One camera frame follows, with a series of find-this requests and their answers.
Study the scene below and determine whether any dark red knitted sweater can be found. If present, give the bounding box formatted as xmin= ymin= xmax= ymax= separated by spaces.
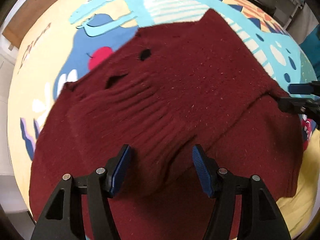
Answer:
xmin=29 ymin=10 xmax=303 ymax=239

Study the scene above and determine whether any yellow dinosaur print bedsheet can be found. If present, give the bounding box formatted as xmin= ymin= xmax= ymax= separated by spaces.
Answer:
xmin=8 ymin=0 xmax=319 ymax=239

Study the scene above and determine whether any wooden headboard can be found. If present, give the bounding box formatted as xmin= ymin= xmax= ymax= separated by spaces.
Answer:
xmin=2 ymin=0 xmax=57 ymax=48

